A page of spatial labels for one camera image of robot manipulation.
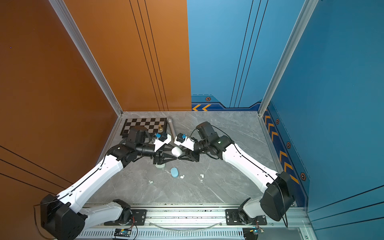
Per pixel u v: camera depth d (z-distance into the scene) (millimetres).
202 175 868
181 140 606
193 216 753
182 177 867
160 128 1048
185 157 658
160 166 891
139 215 740
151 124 1087
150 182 846
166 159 644
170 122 1100
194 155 635
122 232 721
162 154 633
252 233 706
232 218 725
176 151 692
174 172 872
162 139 608
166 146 688
